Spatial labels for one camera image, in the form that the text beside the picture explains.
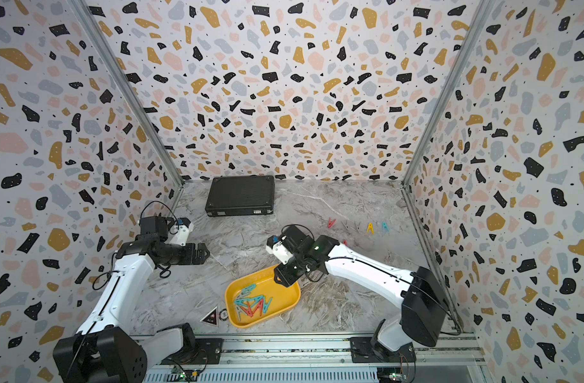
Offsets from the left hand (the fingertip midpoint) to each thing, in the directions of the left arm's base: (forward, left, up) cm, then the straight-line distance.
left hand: (196, 252), depth 82 cm
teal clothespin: (+19, -72, -13) cm, 76 cm away
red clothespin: (+21, -49, -13) cm, 55 cm away
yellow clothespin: (+18, -66, -12) cm, 69 cm away
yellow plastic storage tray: (-12, -20, -12) cm, 26 cm away
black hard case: (+34, -9, -9) cm, 36 cm away
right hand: (-9, -29, +1) cm, 31 cm away
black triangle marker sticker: (-18, -6, -13) cm, 23 cm away
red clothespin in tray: (-14, -22, -12) cm, 29 cm away
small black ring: (-17, -9, -13) cm, 23 cm away
